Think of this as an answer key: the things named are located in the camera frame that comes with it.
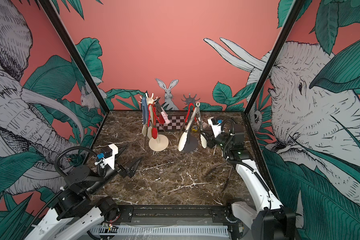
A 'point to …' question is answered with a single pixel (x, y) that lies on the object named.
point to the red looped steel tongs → (186, 117)
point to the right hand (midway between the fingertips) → (200, 129)
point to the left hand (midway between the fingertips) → (134, 150)
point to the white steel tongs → (203, 138)
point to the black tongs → (227, 180)
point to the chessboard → (177, 123)
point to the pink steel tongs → (165, 116)
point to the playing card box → (205, 125)
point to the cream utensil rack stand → (154, 144)
